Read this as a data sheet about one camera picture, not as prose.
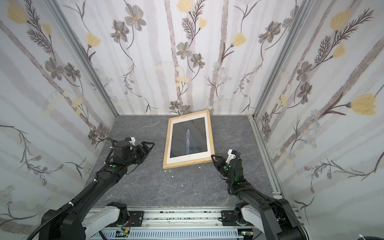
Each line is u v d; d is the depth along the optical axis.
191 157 0.90
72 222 0.39
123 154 0.63
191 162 0.88
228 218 0.74
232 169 0.64
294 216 0.43
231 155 0.80
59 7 0.69
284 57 0.85
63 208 0.41
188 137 1.01
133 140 0.78
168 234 0.70
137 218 0.73
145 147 0.74
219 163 0.75
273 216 0.43
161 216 0.76
